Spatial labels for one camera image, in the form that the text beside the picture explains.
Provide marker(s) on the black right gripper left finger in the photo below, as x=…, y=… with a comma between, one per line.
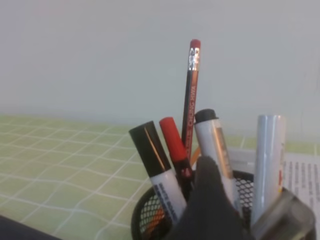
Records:
x=209, y=215

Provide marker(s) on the red cap marker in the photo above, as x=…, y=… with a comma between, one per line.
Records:
x=178, y=156

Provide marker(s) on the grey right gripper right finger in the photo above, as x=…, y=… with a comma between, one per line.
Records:
x=288, y=218

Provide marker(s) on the red black pencil with eraser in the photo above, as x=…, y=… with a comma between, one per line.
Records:
x=193, y=65

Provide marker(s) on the black mesh pen holder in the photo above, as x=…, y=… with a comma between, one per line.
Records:
x=148, y=221

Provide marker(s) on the grey marker with black end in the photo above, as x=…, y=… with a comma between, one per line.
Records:
x=212, y=144

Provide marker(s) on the white orange book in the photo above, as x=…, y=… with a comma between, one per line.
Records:
x=301, y=173

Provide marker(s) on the light grey pen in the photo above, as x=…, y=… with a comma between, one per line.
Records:
x=268, y=172

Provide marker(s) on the black cap whiteboard marker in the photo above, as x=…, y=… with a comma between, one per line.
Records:
x=158, y=168

